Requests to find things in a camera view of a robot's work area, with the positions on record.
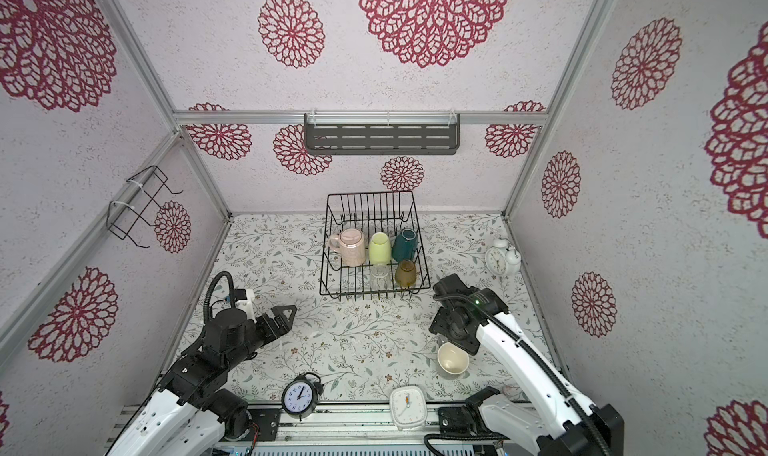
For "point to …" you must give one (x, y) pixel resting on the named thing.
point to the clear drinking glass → (380, 277)
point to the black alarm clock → (300, 394)
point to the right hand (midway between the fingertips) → (445, 330)
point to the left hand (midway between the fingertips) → (286, 319)
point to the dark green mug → (405, 245)
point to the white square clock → (408, 406)
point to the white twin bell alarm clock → (502, 259)
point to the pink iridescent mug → (350, 244)
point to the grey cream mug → (452, 360)
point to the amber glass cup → (405, 273)
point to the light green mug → (379, 249)
